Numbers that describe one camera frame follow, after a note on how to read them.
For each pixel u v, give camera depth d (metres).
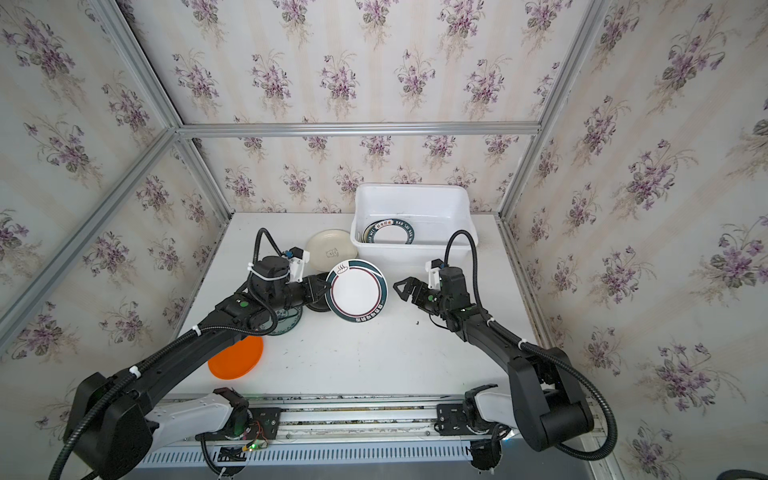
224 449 0.71
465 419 0.73
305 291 0.70
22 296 0.53
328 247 1.12
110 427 0.38
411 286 0.77
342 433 0.72
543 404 0.41
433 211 1.16
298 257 0.73
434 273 0.81
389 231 1.11
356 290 0.84
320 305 0.94
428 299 0.76
